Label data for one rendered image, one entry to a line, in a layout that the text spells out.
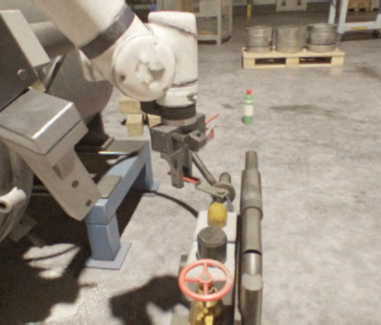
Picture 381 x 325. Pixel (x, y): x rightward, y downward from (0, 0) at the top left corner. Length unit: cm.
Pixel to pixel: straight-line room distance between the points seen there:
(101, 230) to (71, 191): 96
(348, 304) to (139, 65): 96
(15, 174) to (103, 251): 55
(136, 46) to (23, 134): 28
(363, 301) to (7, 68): 114
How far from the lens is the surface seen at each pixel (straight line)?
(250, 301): 42
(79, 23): 46
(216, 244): 53
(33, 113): 20
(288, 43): 465
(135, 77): 45
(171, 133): 67
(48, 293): 126
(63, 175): 24
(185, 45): 64
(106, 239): 123
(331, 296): 120
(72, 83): 119
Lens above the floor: 84
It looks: 26 degrees down
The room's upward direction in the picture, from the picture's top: 3 degrees counter-clockwise
